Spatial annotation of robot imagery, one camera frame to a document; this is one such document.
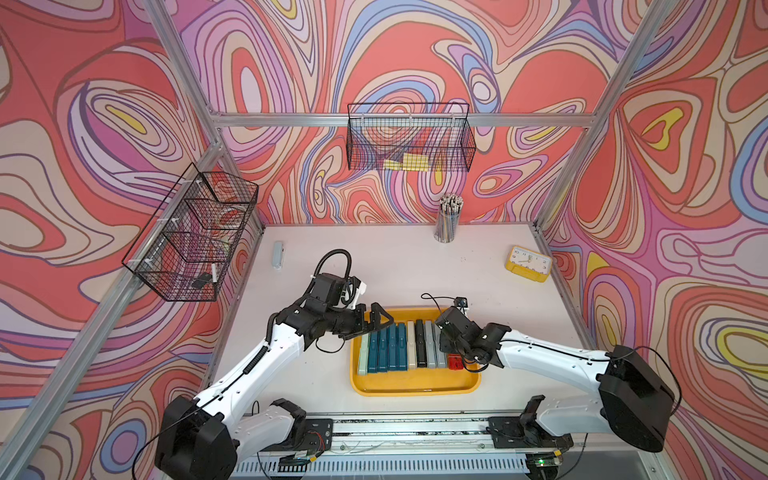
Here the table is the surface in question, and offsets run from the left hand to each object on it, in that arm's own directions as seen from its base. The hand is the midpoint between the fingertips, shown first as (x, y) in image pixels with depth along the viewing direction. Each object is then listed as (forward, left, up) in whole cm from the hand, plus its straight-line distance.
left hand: (384, 325), depth 75 cm
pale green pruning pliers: (-2, +6, -14) cm, 15 cm away
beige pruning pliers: (0, -8, -13) cm, 15 cm away
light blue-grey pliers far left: (+34, +39, -13) cm, 54 cm away
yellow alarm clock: (+31, -51, -13) cm, 61 cm away
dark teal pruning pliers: (-4, +3, -14) cm, 14 cm away
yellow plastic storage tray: (-9, -10, -17) cm, 22 cm away
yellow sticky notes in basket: (+46, -8, +18) cm, 50 cm away
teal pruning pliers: (-1, -5, -14) cm, 15 cm away
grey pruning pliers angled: (-3, -15, -13) cm, 20 cm away
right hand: (+1, -19, -14) cm, 23 cm away
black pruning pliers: (+1, -11, -14) cm, 17 cm away
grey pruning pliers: (+1, -14, -14) cm, 20 cm away
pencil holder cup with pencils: (+43, -23, -3) cm, 49 cm away
